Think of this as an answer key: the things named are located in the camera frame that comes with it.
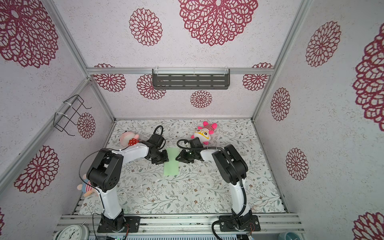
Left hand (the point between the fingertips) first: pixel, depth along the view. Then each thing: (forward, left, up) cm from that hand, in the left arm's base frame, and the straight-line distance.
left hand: (166, 162), depth 96 cm
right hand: (+2, -7, +2) cm, 7 cm away
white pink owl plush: (+18, -25, +7) cm, 32 cm away
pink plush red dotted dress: (+15, +26, +7) cm, 31 cm away
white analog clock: (-38, +39, +5) cm, 54 cm away
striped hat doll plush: (-18, +40, +7) cm, 44 cm away
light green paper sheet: (-3, -4, 0) cm, 5 cm away
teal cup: (-40, -61, +3) cm, 73 cm away
